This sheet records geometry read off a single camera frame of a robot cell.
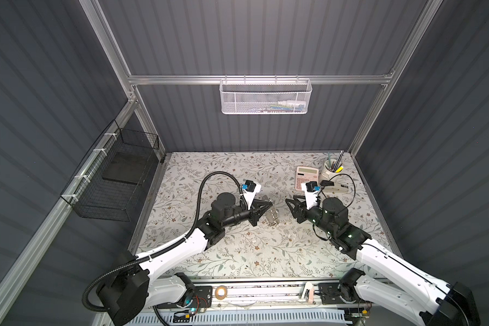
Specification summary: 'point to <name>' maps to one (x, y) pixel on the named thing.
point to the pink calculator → (304, 174)
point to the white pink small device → (308, 295)
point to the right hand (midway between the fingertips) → (292, 200)
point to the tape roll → (216, 293)
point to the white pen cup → (331, 168)
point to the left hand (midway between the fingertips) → (272, 204)
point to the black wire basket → (109, 185)
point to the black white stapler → (329, 187)
